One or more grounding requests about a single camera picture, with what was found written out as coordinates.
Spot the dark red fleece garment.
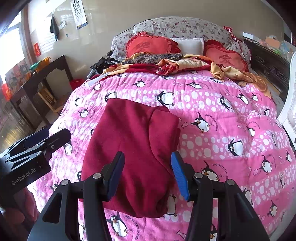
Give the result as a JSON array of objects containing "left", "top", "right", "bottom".
[{"left": 81, "top": 98, "right": 180, "bottom": 218}]

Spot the white pillow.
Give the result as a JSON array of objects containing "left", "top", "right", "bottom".
[{"left": 170, "top": 38, "right": 204, "bottom": 55}]

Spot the white chair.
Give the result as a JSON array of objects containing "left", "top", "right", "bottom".
[{"left": 277, "top": 53, "right": 296, "bottom": 147}]

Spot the dark cloth on wall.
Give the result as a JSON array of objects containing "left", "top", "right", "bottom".
[{"left": 50, "top": 15, "right": 59, "bottom": 41}]

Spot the red gold patterned blanket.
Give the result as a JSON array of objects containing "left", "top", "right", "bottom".
[{"left": 101, "top": 54, "right": 271, "bottom": 98}]

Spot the wall eye chart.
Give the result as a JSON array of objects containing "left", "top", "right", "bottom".
[{"left": 70, "top": 0, "right": 88, "bottom": 30}]

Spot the dark carved nightstand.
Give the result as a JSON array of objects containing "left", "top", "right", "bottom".
[{"left": 244, "top": 38, "right": 290, "bottom": 102}]

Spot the black folded tripod stand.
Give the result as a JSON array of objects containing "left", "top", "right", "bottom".
[{"left": 87, "top": 50, "right": 119, "bottom": 79}]

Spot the dark wooden table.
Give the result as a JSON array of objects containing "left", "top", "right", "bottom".
[{"left": 9, "top": 55, "right": 75, "bottom": 128}]

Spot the red heart pillow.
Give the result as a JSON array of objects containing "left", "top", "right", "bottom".
[
  {"left": 204, "top": 40, "right": 249, "bottom": 72},
  {"left": 126, "top": 32, "right": 181, "bottom": 58}
]

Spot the red bag by wall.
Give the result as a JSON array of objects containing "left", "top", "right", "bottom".
[{"left": 69, "top": 78, "right": 85, "bottom": 91}]

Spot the green yellow basket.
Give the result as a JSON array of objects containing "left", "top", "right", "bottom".
[{"left": 29, "top": 57, "right": 51, "bottom": 74}]

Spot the white plastic container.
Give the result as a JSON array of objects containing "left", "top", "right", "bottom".
[{"left": 84, "top": 74, "right": 108, "bottom": 88}]

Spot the pink penguin quilt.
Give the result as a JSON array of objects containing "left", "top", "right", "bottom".
[{"left": 29, "top": 71, "right": 295, "bottom": 235}]

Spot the floral bed sheet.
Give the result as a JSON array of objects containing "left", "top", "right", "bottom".
[{"left": 111, "top": 16, "right": 251, "bottom": 64}]

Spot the dark brown patterned cloth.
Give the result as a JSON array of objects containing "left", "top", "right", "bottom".
[{"left": 121, "top": 53, "right": 183, "bottom": 65}]

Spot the left red heart pillow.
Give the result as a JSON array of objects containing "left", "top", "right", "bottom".
[{"left": 126, "top": 32, "right": 181, "bottom": 58}]

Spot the wooden chair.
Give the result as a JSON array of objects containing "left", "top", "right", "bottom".
[{"left": 38, "top": 86, "right": 70, "bottom": 114}]

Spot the right red heart pillow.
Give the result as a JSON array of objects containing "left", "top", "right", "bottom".
[{"left": 204, "top": 40, "right": 249, "bottom": 72}]

